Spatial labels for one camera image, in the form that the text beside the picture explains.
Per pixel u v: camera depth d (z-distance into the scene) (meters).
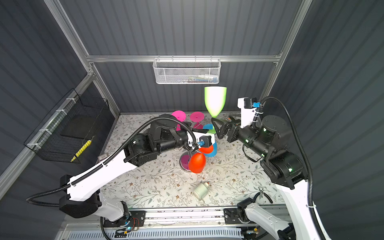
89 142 0.71
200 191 0.74
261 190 0.82
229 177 0.87
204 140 0.43
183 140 0.48
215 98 0.53
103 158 0.94
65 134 0.72
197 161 0.69
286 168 0.35
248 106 0.42
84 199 0.41
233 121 0.44
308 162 0.37
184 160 0.92
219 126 0.46
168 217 0.75
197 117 0.75
